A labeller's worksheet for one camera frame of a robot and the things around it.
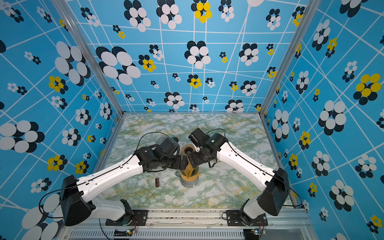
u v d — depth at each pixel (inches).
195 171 27.9
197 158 26.2
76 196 15.5
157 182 31.3
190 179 30.3
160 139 38.0
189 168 29.7
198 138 22.7
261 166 17.5
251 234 27.7
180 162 26.6
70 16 28.4
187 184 31.6
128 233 27.6
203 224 28.5
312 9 26.9
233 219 28.4
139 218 28.9
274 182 16.2
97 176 17.3
